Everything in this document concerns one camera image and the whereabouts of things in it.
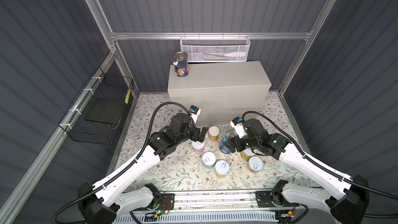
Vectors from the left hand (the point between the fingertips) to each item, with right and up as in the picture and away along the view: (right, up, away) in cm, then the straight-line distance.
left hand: (199, 124), depth 73 cm
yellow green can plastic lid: (+24, -16, +7) cm, 30 cm away
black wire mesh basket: (-49, +4, -1) cm, 49 cm away
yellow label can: (+11, -23, +5) cm, 27 cm away
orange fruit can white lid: (+8, -7, +18) cm, 21 cm away
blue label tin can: (+12, -12, +4) cm, 17 cm away
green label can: (+5, -20, +8) cm, 22 cm away
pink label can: (-1, -15, +14) cm, 20 cm away
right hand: (+16, -9, +4) cm, 19 cm away
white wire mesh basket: (+12, +55, +50) cm, 76 cm away
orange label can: (+29, -22, +6) cm, 37 cm away
